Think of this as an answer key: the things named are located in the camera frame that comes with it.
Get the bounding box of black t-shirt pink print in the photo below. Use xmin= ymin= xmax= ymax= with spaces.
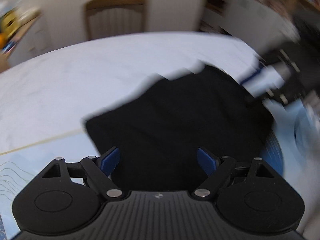
xmin=85 ymin=65 xmax=274 ymax=191

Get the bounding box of white blue patterned tablecloth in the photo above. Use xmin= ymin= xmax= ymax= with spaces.
xmin=1 ymin=33 xmax=319 ymax=239

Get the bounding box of white side cabinet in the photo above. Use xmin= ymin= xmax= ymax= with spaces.
xmin=4 ymin=14 xmax=53 ymax=67

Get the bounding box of far wooden chair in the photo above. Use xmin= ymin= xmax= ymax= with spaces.
xmin=83 ymin=0 xmax=149 ymax=41

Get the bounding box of orange fruit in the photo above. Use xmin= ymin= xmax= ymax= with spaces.
xmin=0 ymin=33 xmax=8 ymax=50

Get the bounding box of yellow container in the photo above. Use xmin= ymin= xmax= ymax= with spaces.
xmin=1 ymin=9 xmax=20 ymax=36

